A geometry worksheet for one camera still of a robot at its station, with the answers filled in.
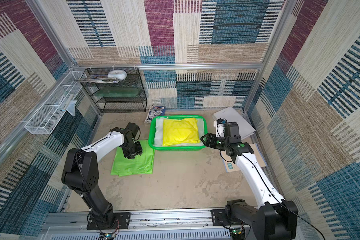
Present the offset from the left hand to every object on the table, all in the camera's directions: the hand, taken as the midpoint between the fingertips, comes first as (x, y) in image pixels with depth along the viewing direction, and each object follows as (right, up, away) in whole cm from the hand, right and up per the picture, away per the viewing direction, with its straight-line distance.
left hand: (139, 153), depth 92 cm
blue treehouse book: (+6, +28, +25) cm, 38 cm away
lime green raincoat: (+3, -6, -3) cm, 7 cm away
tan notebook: (+55, -8, -1) cm, 56 cm away
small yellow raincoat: (+27, +13, +3) cm, 31 cm away
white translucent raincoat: (+11, +13, +6) cm, 19 cm away
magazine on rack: (-24, +45, 0) cm, 51 cm away
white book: (+62, +24, +20) cm, 70 cm away
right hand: (+38, +11, -12) cm, 41 cm away
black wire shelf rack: (-8, +35, +2) cm, 36 cm away
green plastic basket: (+7, +11, +3) cm, 13 cm away
